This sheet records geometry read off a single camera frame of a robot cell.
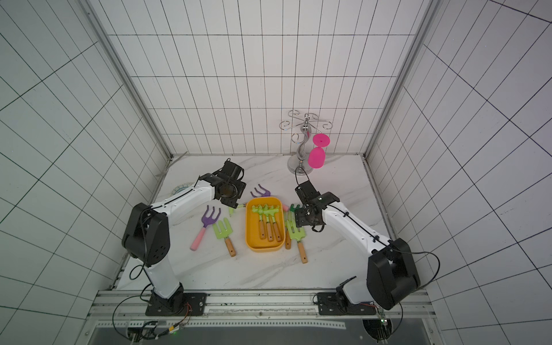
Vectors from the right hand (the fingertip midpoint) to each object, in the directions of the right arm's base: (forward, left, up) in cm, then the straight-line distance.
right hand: (301, 218), depth 85 cm
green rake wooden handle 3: (+6, +14, -7) cm, 17 cm away
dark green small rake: (+8, +4, -7) cm, 11 cm away
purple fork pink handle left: (0, +42, -7) cm, 42 cm away
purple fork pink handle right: (+17, +18, -8) cm, 26 cm away
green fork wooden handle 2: (-3, +5, -6) cm, 8 cm away
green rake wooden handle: (+6, +18, -7) cm, 20 cm away
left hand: (+9, +26, +1) cm, 27 cm away
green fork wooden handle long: (-4, +1, -8) cm, 9 cm away
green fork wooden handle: (-4, +33, -8) cm, 35 cm away
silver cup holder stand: (+37, +1, -7) cm, 37 cm away
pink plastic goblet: (+29, -7, +7) cm, 31 cm away
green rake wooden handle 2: (+7, +12, -6) cm, 15 cm away
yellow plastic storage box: (-8, +19, -8) cm, 22 cm away
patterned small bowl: (+15, +58, -3) cm, 60 cm away
